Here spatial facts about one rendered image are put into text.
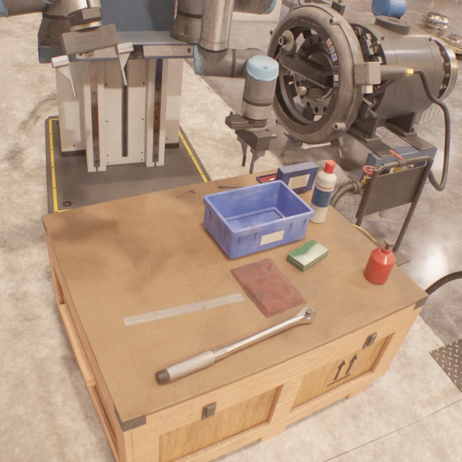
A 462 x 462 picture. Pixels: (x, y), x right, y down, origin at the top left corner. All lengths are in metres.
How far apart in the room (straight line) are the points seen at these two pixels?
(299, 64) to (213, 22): 1.29
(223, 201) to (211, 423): 0.68
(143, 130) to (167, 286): 0.94
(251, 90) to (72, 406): 1.15
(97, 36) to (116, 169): 1.03
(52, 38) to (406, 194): 1.60
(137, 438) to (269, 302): 0.50
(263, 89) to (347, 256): 0.60
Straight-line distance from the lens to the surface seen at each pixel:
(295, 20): 2.67
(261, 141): 1.40
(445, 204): 3.08
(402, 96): 2.84
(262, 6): 1.75
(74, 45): 1.18
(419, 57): 2.91
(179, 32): 1.75
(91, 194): 1.96
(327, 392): 1.63
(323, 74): 2.47
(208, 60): 1.43
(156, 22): 1.86
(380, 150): 2.83
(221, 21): 1.38
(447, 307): 2.31
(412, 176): 2.20
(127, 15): 1.83
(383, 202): 2.15
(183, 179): 2.07
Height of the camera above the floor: 1.41
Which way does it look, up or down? 37 degrees down
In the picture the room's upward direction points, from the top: 8 degrees clockwise
